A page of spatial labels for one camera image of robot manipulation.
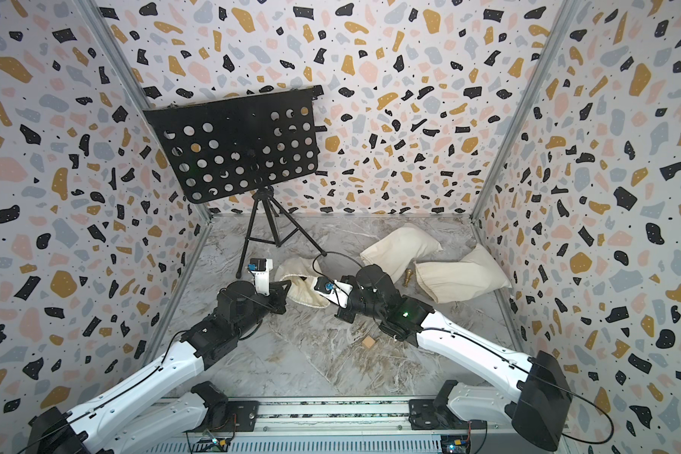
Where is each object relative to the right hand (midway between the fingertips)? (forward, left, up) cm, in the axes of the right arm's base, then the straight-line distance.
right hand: (325, 291), depth 71 cm
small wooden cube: (-4, -11, -23) cm, 26 cm away
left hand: (+4, +9, -3) cm, 11 cm away
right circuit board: (-28, -33, -26) cm, 51 cm away
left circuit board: (-31, +28, -25) cm, 49 cm away
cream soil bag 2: (+27, -22, -16) cm, 38 cm away
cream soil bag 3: (+18, -47, -19) cm, 54 cm away
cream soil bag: (+7, +7, -3) cm, 10 cm away
